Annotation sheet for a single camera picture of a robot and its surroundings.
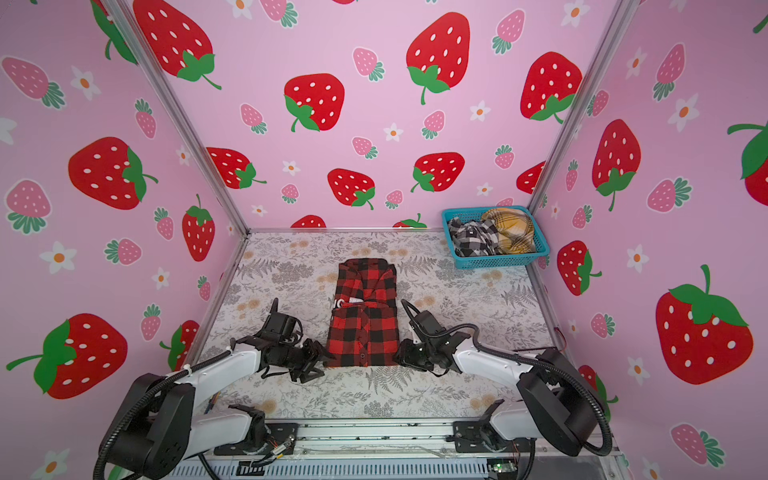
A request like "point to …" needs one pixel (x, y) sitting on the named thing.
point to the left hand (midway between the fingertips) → (331, 362)
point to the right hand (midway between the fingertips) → (393, 360)
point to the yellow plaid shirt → (515, 231)
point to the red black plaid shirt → (364, 320)
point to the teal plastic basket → (463, 262)
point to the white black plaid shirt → (474, 239)
